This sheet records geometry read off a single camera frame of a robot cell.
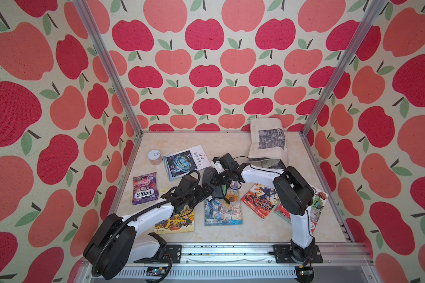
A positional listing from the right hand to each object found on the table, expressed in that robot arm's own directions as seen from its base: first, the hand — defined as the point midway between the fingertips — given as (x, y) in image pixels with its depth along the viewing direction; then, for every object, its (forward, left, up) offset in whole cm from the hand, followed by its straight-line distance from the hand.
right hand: (211, 184), depth 94 cm
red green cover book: (-8, -53, 0) cm, 53 cm away
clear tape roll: (+13, +35, +4) cm, 37 cm away
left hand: (-10, 0, +5) cm, 11 cm away
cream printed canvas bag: (+27, -32, +4) cm, 42 cm away
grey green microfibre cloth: (+2, 0, +5) cm, 5 cm away
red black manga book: (-6, -26, 0) cm, 27 cm away
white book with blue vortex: (+12, +21, -1) cm, 25 cm away
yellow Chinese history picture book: (-22, +15, -1) cm, 27 cm away
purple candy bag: (-6, +35, +1) cm, 36 cm away
